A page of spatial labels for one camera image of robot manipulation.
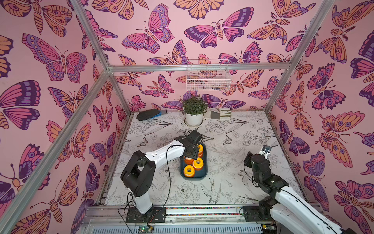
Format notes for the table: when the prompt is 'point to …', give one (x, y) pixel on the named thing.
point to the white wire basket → (206, 75)
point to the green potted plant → (195, 106)
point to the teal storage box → (199, 175)
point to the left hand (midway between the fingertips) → (193, 152)
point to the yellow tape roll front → (198, 164)
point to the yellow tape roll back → (200, 154)
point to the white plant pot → (194, 121)
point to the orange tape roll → (189, 161)
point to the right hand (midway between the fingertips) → (251, 154)
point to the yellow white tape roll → (189, 171)
